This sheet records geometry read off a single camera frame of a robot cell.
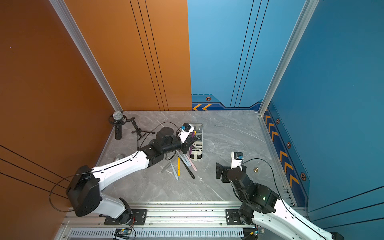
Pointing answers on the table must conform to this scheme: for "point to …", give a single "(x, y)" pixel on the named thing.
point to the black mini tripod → (140, 133)
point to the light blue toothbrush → (185, 158)
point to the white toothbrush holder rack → (197, 151)
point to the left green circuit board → (123, 233)
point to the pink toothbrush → (191, 163)
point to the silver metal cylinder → (118, 157)
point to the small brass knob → (256, 169)
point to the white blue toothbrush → (174, 170)
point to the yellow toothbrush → (179, 166)
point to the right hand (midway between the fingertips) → (223, 165)
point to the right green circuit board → (257, 232)
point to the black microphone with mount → (118, 119)
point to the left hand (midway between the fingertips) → (197, 136)
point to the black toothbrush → (192, 175)
